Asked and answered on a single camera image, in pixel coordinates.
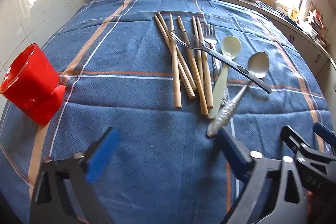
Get metal fork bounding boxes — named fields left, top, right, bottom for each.
left=203, top=21, right=228, bottom=107

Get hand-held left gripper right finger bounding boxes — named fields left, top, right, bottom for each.
left=215, top=127, right=308, bottom=224

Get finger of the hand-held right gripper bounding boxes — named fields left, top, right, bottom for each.
left=313, top=122, right=336, bottom=155
left=280, top=125, right=336, bottom=197

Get white kitchen cabinets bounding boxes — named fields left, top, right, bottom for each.
left=223, top=0, right=336, bottom=88

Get cream plastic spoon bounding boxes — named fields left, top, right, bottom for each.
left=208, top=35, right=242, bottom=119

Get metal spoon slotted black handle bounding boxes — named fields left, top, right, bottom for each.
left=171, top=29, right=272, bottom=94

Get blue plaid tablecloth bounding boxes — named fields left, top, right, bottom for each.
left=0, top=0, right=331, bottom=224

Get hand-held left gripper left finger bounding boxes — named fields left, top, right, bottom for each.
left=29, top=127, right=121, bottom=224

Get red plastic cup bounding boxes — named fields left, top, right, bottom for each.
left=0, top=43, right=66, bottom=125

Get metal spoon ornate handle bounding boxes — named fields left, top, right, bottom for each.
left=206, top=51, right=270, bottom=138

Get wooden chopstick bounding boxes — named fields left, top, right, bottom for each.
left=169, top=13, right=182, bottom=109
left=197, top=16, right=214, bottom=109
left=177, top=16, right=209, bottom=116
left=154, top=14, right=196, bottom=100
left=157, top=12, right=198, bottom=92
left=192, top=16, right=205, bottom=88

